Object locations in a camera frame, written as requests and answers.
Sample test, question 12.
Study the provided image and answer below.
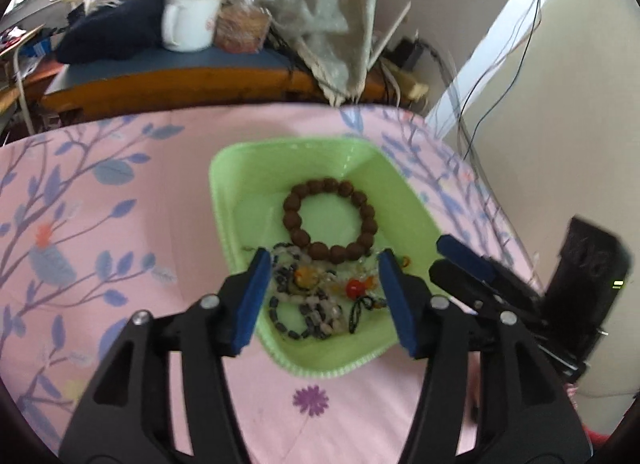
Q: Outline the large brown bead bracelet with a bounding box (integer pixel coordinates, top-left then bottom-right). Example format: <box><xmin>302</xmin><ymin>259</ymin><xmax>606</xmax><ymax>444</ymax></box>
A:
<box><xmin>281</xmin><ymin>178</ymin><xmax>379</xmax><ymax>265</ymax></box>

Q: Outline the black power adapter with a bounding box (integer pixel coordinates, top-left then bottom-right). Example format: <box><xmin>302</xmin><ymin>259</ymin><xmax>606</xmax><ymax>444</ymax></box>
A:
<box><xmin>395</xmin><ymin>36</ymin><xmax>436</xmax><ymax>70</ymax></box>

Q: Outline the white router antenna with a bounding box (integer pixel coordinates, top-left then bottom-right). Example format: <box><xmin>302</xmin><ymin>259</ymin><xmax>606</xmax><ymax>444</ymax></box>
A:
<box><xmin>367</xmin><ymin>1</ymin><xmax>412</xmax><ymax>67</ymax></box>

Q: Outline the white enamel mug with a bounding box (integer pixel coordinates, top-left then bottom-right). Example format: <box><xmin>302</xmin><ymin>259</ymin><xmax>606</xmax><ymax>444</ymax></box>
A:
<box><xmin>161</xmin><ymin>0</ymin><xmax>223</xmax><ymax>53</ymax></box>

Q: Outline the black cable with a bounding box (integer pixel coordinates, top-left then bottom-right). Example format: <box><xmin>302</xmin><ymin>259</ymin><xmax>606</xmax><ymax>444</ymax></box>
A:
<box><xmin>457</xmin><ymin>0</ymin><xmax>551</xmax><ymax>155</ymax></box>

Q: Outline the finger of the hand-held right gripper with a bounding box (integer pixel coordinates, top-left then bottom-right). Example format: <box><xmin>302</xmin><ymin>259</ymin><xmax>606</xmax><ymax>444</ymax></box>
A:
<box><xmin>436</xmin><ymin>235</ymin><xmax>544</xmax><ymax>313</ymax></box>
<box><xmin>428</xmin><ymin>259</ymin><xmax>547</xmax><ymax>341</ymax></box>

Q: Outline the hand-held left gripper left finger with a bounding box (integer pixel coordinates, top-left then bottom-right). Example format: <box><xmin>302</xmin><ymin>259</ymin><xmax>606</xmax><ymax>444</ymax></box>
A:
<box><xmin>59</xmin><ymin>248</ymin><xmax>273</xmax><ymax>464</ymax></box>

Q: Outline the small woven basket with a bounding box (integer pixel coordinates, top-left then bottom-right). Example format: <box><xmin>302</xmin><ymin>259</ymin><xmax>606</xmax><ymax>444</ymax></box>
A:
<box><xmin>215</xmin><ymin>6</ymin><xmax>271</xmax><ymax>54</ymax></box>

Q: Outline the wooden desk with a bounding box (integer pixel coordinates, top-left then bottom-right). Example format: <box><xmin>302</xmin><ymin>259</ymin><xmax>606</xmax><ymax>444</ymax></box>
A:
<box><xmin>40</xmin><ymin>46</ymin><xmax>431</xmax><ymax>122</ymax></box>

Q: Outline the grey dotted cloth cover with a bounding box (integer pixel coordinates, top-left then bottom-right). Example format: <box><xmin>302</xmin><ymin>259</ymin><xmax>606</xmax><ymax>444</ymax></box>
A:
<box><xmin>235</xmin><ymin>0</ymin><xmax>391</xmax><ymax>107</ymax></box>

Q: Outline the dark folded clothing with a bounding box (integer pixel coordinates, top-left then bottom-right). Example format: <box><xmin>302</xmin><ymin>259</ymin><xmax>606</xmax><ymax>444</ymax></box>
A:
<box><xmin>55</xmin><ymin>0</ymin><xmax>173</xmax><ymax>65</ymax></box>

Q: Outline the clear and dark bead bracelet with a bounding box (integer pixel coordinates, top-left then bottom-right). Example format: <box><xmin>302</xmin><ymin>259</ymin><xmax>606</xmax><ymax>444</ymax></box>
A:
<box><xmin>269</xmin><ymin>243</ymin><xmax>347</xmax><ymax>341</ymax></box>

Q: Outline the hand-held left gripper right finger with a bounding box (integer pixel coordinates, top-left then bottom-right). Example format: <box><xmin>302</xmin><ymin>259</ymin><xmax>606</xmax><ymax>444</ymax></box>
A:
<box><xmin>377</xmin><ymin>249</ymin><xmax>593</xmax><ymax>464</ymax></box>

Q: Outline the pink printed bed sheet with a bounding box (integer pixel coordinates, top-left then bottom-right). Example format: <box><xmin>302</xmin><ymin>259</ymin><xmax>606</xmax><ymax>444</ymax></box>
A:
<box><xmin>0</xmin><ymin>104</ymin><xmax>551</xmax><ymax>464</ymax></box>

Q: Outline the red bead charm string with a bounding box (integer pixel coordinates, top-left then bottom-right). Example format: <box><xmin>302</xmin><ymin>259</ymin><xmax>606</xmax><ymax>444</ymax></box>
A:
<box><xmin>345</xmin><ymin>256</ymin><xmax>412</xmax><ymax>335</ymax></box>

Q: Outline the green plastic basket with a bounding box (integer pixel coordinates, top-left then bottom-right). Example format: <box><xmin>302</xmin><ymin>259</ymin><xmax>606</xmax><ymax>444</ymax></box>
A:
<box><xmin>209</xmin><ymin>139</ymin><xmax>448</xmax><ymax>379</ymax></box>

